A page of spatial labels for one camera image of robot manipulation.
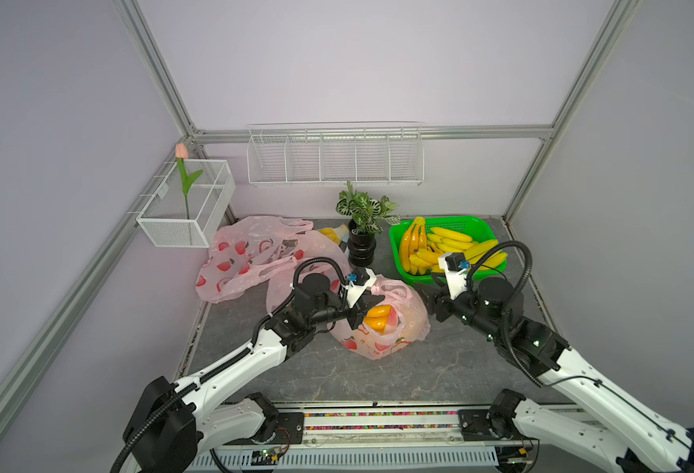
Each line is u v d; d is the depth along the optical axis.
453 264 0.55
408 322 0.76
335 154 1.00
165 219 0.74
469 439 0.73
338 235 1.14
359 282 0.61
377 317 0.83
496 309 0.48
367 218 0.87
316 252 1.05
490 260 0.51
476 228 1.06
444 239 1.05
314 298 0.56
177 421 0.39
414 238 1.08
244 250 1.08
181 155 0.83
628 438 0.42
